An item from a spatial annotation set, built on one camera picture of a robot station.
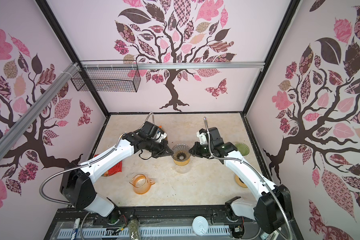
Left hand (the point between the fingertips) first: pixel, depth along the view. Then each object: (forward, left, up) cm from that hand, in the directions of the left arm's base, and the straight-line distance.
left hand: (173, 155), depth 77 cm
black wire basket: (+49, +44, +16) cm, 68 cm away
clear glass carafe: (0, -4, -17) cm, 17 cm away
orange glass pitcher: (-9, +19, -19) cm, 28 cm away
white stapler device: (-34, -47, -14) cm, 59 cm away
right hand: (+3, -9, +1) cm, 9 cm away
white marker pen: (-27, +46, -16) cm, 56 cm away
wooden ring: (-9, -38, -15) cm, 42 cm away
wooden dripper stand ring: (-2, -4, -6) cm, 8 cm away
